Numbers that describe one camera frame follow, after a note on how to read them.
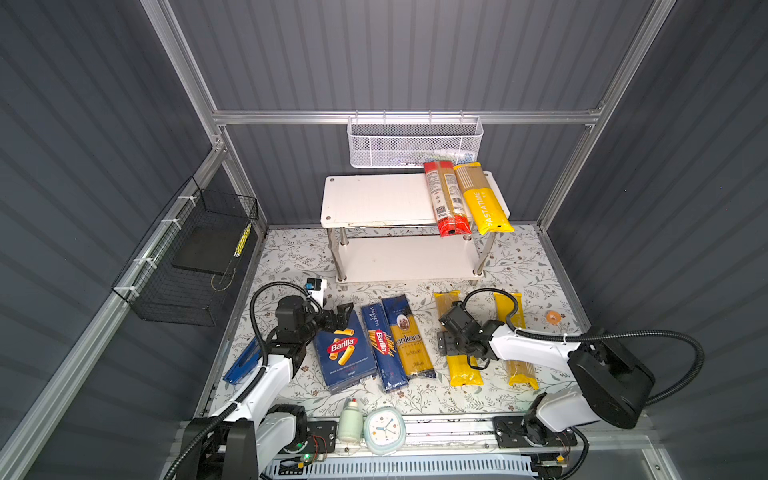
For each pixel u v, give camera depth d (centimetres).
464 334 69
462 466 71
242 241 79
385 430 72
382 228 120
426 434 75
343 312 77
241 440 41
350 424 69
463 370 82
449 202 75
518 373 81
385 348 85
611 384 44
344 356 81
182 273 72
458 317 72
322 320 75
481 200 77
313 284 74
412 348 87
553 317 95
